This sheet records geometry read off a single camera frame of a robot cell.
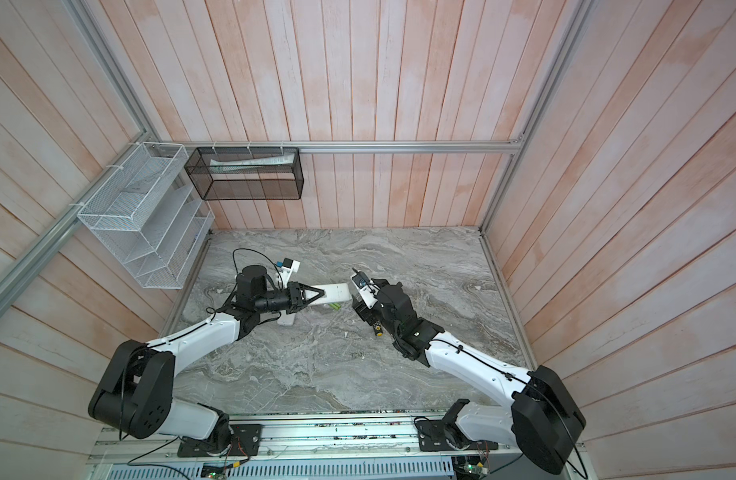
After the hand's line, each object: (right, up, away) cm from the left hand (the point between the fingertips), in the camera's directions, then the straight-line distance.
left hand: (323, 299), depth 80 cm
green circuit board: (-25, -40, -9) cm, 49 cm away
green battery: (+2, -5, +18) cm, 18 cm away
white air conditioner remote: (+3, +1, +2) cm, 4 cm away
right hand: (+12, +3, +1) cm, 12 cm away
